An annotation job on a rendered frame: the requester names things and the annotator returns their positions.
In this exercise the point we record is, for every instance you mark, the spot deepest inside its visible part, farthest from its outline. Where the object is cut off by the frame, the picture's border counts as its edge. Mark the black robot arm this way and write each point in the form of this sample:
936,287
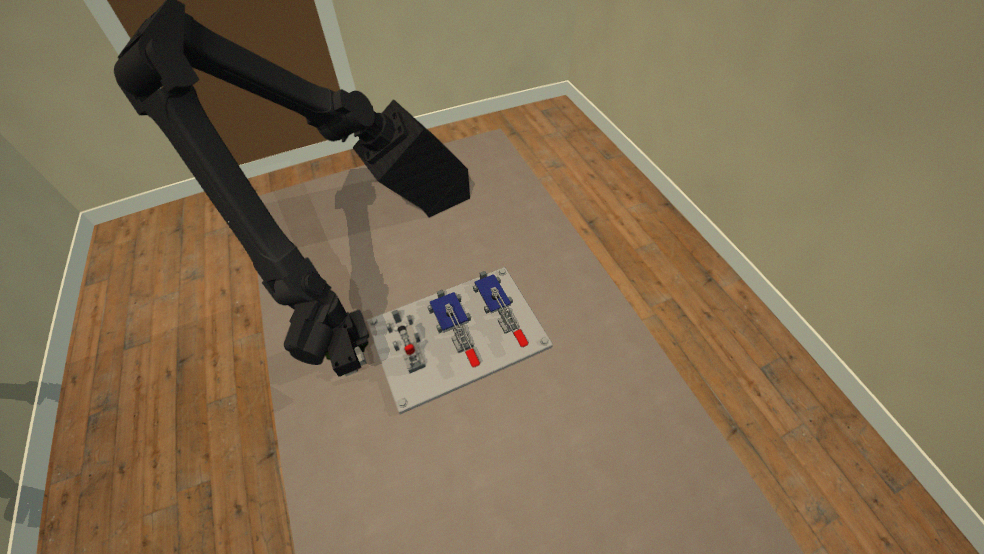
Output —
151,63

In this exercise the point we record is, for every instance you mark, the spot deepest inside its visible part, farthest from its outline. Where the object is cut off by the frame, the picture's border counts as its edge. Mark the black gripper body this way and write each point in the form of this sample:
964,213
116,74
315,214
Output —
360,325

